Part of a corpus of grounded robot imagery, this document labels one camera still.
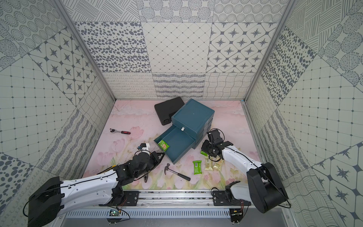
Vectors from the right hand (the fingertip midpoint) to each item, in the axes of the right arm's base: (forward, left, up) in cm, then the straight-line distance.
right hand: (204, 149), depth 89 cm
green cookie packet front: (0, +25, +5) cm, 26 cm away
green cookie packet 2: (-6, +1, +7) cm, 9 cm away
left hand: (-6, +22, +9) cm, 25 cm away
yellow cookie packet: (-8, -3, -3) cm, 9 cm away
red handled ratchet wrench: (+14, +65, -1) cm, 66 cm away
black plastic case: (+36, +29, -2) cm, 46 cm away
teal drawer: (-1, +14, +7) cm, 16 cm away
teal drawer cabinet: (+10, +6, +18) cm, 22 cm away
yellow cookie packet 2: (-8, -9, -3) cm, 13 cm away
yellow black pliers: (-17, +35, -2) cm, 39 cm away
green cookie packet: (-10, +5, -3) cm, 12 cm away
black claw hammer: (-15, +13, -4) cm, 21 cm away
